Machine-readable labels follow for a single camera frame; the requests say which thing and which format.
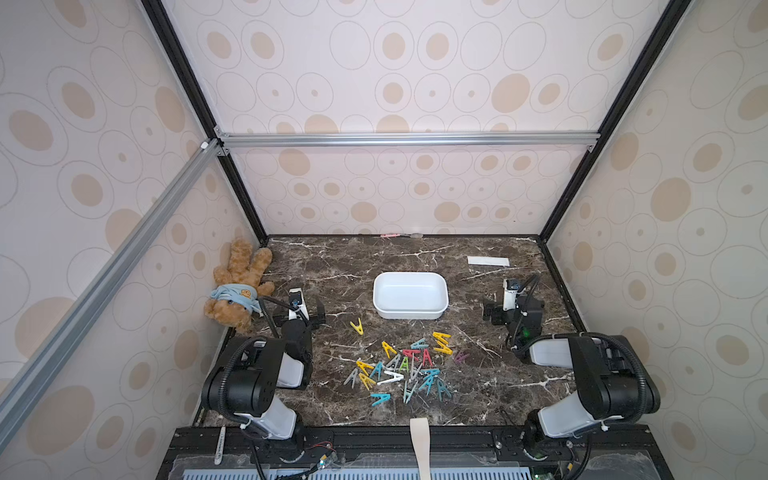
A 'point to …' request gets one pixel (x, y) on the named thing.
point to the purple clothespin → (460, 358)
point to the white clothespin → (397, 377)
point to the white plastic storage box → (410, 295)
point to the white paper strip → (490, 261)
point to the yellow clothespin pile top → (388, 349)
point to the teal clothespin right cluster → (428, 380)
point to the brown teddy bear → (235, 299)
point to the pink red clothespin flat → (410, 352)
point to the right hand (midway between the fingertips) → (513, 298)
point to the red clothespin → (426, 356)
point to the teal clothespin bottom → (383, 397)
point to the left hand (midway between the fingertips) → (308, 294)
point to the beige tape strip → (420, 434)
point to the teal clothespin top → (419, 344)
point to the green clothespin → (405, 363)
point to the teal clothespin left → (378, 369)
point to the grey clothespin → (351, 377)
